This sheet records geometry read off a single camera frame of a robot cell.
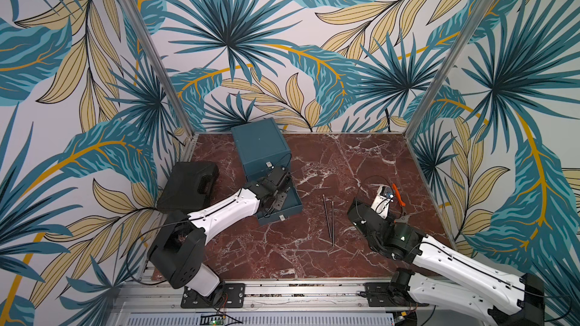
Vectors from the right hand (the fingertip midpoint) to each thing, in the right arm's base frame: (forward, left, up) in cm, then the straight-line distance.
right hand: (363, 205), depth 77 cm
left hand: (+8, +31, -7) cm, 33 cm away
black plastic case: (+16, +66, -10) cm, 69 cm away
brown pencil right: (+3, +10, -15) cm, 19 cm away
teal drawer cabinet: (+22, +35, +6) cm, 42 cm away
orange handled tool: (+10, -21, -15) cm, 28 cm away
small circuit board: (-29, +49, -19) cm, 60 cm away
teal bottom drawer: (+8, +24, -15) cm, 29 cm away
